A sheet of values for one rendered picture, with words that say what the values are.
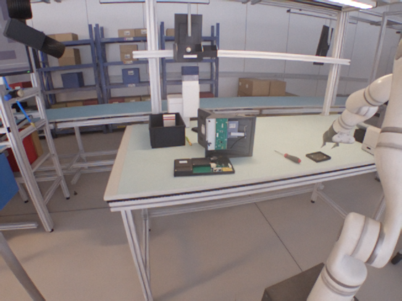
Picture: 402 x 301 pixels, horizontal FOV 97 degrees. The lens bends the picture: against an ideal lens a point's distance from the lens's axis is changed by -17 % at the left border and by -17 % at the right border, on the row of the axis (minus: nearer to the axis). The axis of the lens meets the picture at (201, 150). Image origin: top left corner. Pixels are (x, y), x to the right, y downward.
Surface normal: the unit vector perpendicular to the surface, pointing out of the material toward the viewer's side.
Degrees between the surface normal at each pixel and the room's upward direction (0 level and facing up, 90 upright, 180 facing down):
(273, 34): 90
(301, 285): 0
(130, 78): 90
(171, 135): 90
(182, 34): 98
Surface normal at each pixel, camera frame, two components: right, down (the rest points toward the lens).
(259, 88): 0.22, 0.40
